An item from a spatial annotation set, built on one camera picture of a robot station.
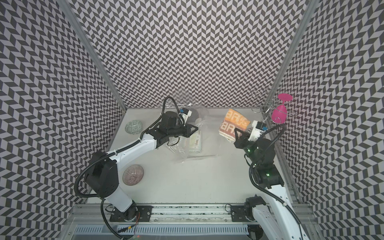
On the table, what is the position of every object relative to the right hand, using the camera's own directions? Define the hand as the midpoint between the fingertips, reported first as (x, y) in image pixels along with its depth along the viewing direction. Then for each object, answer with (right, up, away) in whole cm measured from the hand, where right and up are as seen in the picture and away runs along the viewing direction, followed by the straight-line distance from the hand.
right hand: (234, 132), depth 71 cm
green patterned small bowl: (-64, +1, +34) cm, 72 cm away
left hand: (-18, +1, +10) cm, 21 cm away
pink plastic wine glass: (+28, +9, +12) cm, 32 cm away
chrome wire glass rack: (+37, +19, +40) cm, 58 cm away
